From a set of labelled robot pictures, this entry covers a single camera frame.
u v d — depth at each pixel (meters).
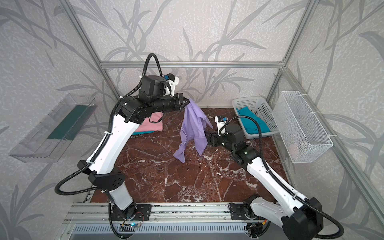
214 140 0.65
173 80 0.57
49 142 0.63
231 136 0.55
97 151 0.42
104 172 0.43
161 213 0.75
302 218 0.37
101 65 0.94
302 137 0.62
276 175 0.46
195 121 0.68
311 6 0.70
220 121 0.64
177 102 0.56
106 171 0.43
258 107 1.18
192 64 0.97
